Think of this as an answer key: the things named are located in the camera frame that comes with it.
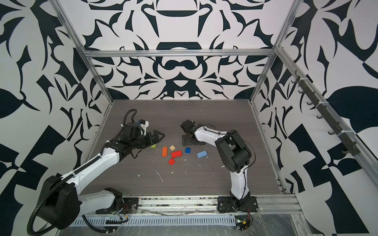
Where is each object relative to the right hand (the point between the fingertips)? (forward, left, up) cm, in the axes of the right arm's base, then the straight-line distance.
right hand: (192, 140), depth 96 cm
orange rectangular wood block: (-8, +17, +1) cm, 19 cm away
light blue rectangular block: (-10, -5, -1) cm, 11 cm away
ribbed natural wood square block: (-5, +13, 0) cm, 14 cm away
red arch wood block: (-9, +10, 0) cm, 13 cm away
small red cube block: (-14, +13, -1) cm, 19 cm away
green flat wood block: (-4, +25, 0) cm, 25 cm away
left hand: (-5, +18, +15) cm, 24 cm away
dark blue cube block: (-7, +3, -1) cm, 7 cm away
